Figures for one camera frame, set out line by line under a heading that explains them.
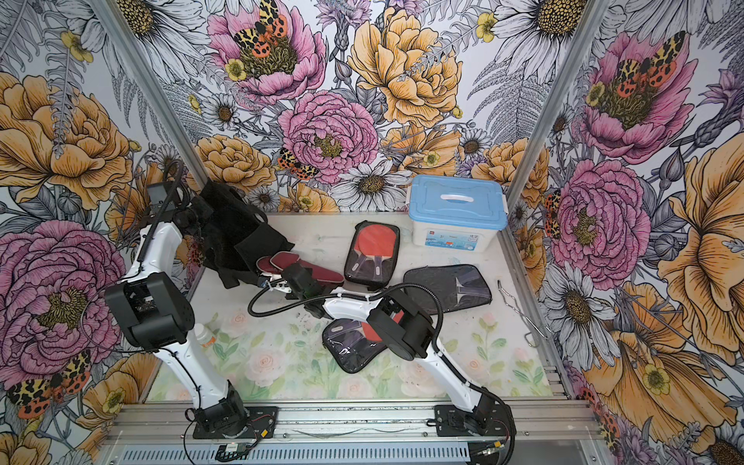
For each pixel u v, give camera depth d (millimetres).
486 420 640
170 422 761
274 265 894
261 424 734
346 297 659
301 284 730
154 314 519
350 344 852
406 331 568
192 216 795
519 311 944
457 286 972
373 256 1056
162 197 690
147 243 577
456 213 994
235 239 857
